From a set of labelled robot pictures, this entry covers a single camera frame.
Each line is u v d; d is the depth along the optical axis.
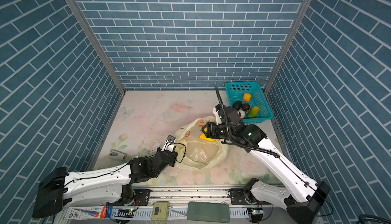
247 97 1.12
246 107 1.05
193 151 0.87
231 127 0.50
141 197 0.74
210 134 0.60
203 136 0.93
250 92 1.15
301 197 0.38
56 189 0.45
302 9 0.78
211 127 0.60
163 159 0.57
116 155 0.86
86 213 0.68
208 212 0.70
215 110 0.65
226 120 0.50
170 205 0.73
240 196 0.74
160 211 0.69
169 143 0.66
